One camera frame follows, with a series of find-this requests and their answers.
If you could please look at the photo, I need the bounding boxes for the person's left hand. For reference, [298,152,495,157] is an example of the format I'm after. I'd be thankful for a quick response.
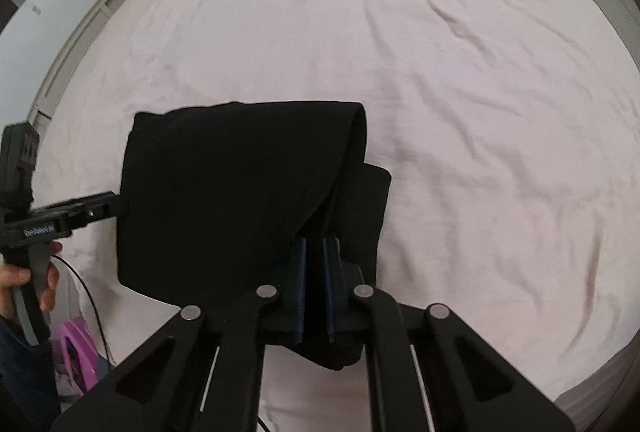
[0,262,60,322]

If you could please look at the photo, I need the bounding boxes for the black pants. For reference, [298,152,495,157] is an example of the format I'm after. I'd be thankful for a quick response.
[116,101,390,370]

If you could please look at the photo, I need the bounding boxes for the black cable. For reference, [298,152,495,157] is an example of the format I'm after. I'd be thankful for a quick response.
[52,253,120,370]

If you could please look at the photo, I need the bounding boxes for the striped grey mattress side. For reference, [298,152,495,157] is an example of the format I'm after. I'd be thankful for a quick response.
[554,350,639,431]

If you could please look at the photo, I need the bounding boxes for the pink slipper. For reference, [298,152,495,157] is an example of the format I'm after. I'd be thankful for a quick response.
[58,316,99,394]

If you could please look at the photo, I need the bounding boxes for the white bed sheet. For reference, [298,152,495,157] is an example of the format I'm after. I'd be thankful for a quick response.
[35,0,639,401]

